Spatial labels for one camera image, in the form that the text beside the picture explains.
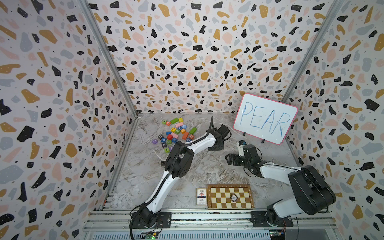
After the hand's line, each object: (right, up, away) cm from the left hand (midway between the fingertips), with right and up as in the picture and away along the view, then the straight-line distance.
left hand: (221, 147), depth 100 cm
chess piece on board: (+3, -24, -22) cm, 32 cm away
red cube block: (-36, +6, +6) cm, 37 cm away
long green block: (-20, +11, +10) cm, 25 cm away
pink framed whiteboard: (+31, +18, 0) cm, 36 cm away
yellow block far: (-29, +19, +17) cm, 39 cm away
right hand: (+6, -5, -7) cm, 10 cm away
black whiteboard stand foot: (+17, +9, +8) cm, 21 cm away
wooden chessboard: (-4, -23, -20) cm, 31 cm away
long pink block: (-30, +15, +14) cm, 37 cm away
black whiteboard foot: (+29, +4, +4) cm, 30 cm away
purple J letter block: (-46, +3, +3) cm, 46 cm away
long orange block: (-25, +8, +7) cm, 27 cm away
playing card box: (-13, -24, -20) cm, 34 cm away
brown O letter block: (-42, +6, +6) cm, 43 cm away
